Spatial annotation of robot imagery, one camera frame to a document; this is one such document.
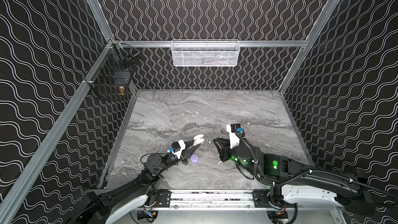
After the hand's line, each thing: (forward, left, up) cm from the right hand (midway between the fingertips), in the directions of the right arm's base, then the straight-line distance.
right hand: (212, 141), depth 65 cm
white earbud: (-9, -3, +2) cm, 10 cm away
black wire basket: (+49, +62, -1) cm, 79 cm away
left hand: (0, +5, -2) cm, 6 cm away
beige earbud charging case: (+2, +6, -2) cm, 7 cm away
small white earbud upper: (+1, +1, -3) cm, 4 cm away
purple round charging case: (+2, +9, -26) cm, 27 cm away
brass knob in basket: (+28, +48, +3) cm, 56 cm away
